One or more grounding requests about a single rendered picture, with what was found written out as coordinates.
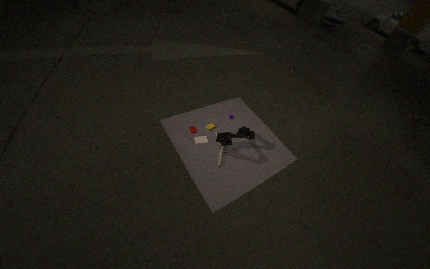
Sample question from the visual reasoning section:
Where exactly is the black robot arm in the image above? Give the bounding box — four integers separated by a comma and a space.
217, 128, 254, 147

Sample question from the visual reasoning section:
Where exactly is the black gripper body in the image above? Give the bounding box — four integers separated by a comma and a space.
216, 138, 232, 145

